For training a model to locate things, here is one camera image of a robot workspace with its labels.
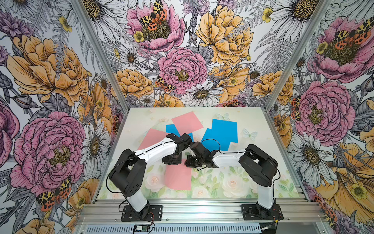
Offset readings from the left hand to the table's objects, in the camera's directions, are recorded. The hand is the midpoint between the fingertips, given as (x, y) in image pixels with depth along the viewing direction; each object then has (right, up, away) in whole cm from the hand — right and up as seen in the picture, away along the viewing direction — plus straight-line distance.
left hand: (168, 165), depth 84 cm
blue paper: (-2, +19, +28) cm, 34 cm away
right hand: (+10, -3, +6) cm, 12 cm away
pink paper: (+10, +23, +31) cm, 40 cm away
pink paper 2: (+6, -7, +2) cm, 10 cm away
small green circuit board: (-10, -26, -14) cm, 31 cm away
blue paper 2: (+38, +18, +25) cm, 49 cm away
